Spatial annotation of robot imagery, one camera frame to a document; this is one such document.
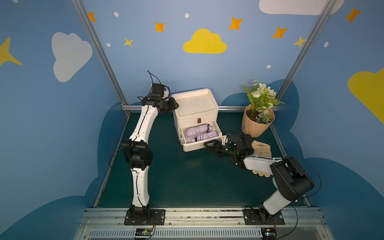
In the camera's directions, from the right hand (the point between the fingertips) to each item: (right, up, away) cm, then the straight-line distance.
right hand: (207, 145), depth 88 cm
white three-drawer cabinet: (-8, +17, 0) cm, 19 cm away
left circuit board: (-33, -41, -16) cm, 55 cm away
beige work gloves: (+38, -5, +13) cm, 41 cm away
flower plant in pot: (+35, +19, +9) cm, 41 cm away
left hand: (-19, +25, +3) cm, 32 cm away
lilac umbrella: (-8, +8, +5) cm, 13 cm away
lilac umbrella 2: (-2, +5, +6) cm, 8 cm away
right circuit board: (+29, -43, -15) cm, 54 cm away
